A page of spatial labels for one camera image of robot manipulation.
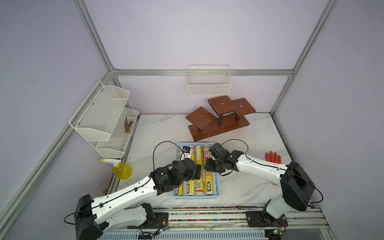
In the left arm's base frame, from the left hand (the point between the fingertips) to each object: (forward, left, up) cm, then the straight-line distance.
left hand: (191, 166), depth 75 cm
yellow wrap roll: (-8, +7, -13) cm, 16 cm away
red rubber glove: (+15, -54, -17) cm, 58 cm away
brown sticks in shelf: (+29, +43, -2) cm, 52 cm away
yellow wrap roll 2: (-7, 0, -9) cm, 11 cm away
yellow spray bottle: (+5, +44, -16) cm, 47 cm away
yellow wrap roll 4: (-1, -9, -9) cm, 13 cm away
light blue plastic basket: (-7, -14, -13) cm, 20 cm away
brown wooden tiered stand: (+29, -8, 0) cm, 30 cm away
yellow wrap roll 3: (-7, -4, -9) cm, 12 cm away
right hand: (+4, -10, -11) cm, 15 cm away
